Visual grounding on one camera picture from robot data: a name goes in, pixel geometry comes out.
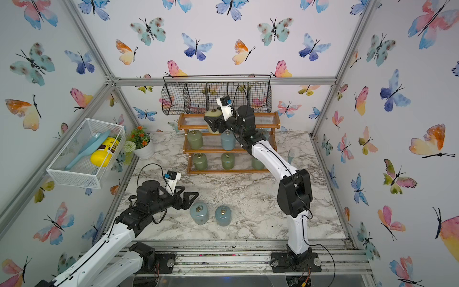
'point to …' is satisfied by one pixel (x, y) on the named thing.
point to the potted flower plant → (141, 144)
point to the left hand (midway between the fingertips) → (192, 190)
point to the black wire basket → (196, 94)
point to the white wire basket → (86, 158)
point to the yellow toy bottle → (101, 157)
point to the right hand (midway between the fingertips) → (212, 109)
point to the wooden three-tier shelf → (209, 151)
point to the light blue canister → (199, 212)
